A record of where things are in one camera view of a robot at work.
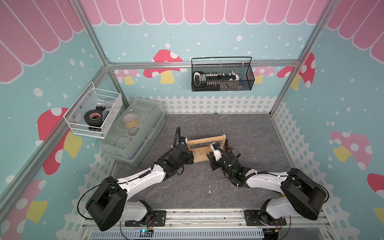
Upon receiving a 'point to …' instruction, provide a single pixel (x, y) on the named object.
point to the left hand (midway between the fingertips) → (192, 155)
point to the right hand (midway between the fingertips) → (208, 154)
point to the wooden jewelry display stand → (200, 147)
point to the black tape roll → (93, 117)
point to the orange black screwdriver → (226, 145)
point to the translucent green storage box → (134, 131)
